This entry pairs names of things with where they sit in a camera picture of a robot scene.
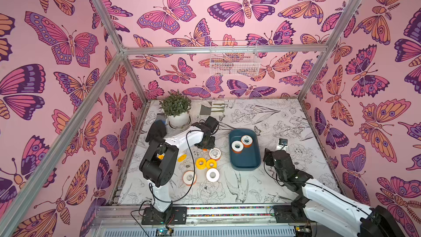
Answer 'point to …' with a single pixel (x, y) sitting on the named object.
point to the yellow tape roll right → (211, 163)
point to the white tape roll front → (212, 174)
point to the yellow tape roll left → (201, 163)
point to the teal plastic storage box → (249, 158)
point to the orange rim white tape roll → (188, 177)
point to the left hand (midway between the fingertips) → (209, 143)
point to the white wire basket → (234, 58)
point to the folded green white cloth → (212, 108)
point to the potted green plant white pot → (176, 107)
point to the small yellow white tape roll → (182, 158)
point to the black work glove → (158, 130)
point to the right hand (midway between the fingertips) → (268, 150)
